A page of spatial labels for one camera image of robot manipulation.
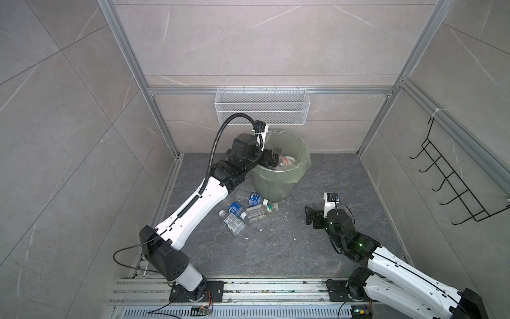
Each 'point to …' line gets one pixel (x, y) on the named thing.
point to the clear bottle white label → (234, 224)
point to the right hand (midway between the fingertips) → (314, 205)
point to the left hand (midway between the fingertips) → (270, 141)
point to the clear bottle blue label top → (255, 199)
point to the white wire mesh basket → (271, 106)
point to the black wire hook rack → (475, 209)
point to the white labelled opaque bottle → (287, 157)
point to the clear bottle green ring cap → (257, 213)
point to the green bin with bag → (275, 185)
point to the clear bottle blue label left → (238, 209)
